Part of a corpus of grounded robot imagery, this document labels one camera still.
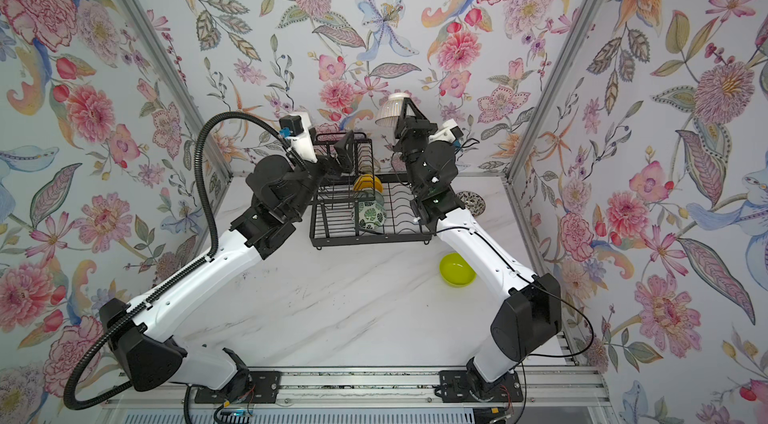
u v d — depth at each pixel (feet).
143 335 1.31
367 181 3.54
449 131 2.07
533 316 1.39
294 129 1.66
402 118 2.02
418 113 2.06
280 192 1.65
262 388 2.44
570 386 2.48
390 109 2.10
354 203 3.47
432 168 1.64
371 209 3.40
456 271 3.06
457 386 2.41
